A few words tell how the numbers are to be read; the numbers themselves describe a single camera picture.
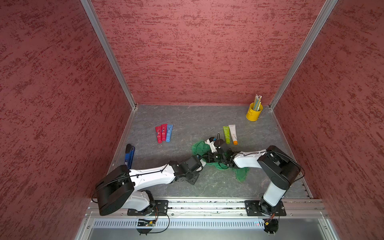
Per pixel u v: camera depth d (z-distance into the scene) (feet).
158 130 3.40
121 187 1.37
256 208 2.42
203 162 2.88
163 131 3.38
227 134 3.38
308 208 2.50
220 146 2.38
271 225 2.34
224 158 2.39
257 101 3.41
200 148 3.02
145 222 2.36
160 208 2.45
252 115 3.52
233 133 3.39
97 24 2.52
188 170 2.11
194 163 2.15
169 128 3.47
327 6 2.33
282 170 1.58
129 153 3.00
